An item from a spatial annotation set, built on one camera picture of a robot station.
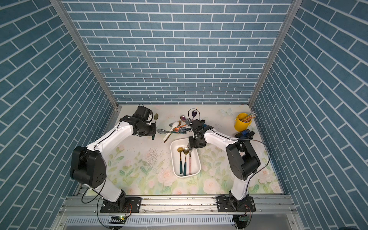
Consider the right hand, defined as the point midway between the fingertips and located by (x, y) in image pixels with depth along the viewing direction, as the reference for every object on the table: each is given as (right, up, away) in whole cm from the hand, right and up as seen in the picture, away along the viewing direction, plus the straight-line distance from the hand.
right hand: (192, 145), depth 93 cm
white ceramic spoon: (-13, +13, +13) cm, 23 cm away
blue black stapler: (+38, +6, +5) cm, 39 cm away
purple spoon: (+1, +21, +22) cm, 31 cm away
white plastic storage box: (+2, -11, -6) cm, 13 cm away
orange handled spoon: (-12, +9, +12) cm, 19 cm away
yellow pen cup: (+34, +12, +9) cm, 38 cm away
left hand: (-21, +10, -4) cm, 24 cm away
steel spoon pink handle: (-2, -10, -4) cm, 11 cm away
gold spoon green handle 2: (-4, -4, 0) cm, 6 cm away
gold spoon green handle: (-8, -3, +1) cm, 9 cm away
